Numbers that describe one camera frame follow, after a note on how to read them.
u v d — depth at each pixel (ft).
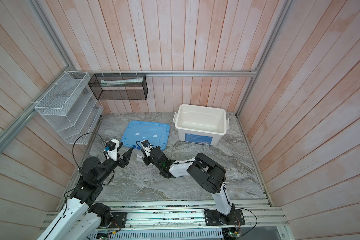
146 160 2.58
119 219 2.40
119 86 3.39
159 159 2.21
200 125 3.67
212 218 2.40
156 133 3.53
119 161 2.08
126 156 2.12
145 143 2.47
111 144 1.90
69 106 2.38
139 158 3.04
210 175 1.74
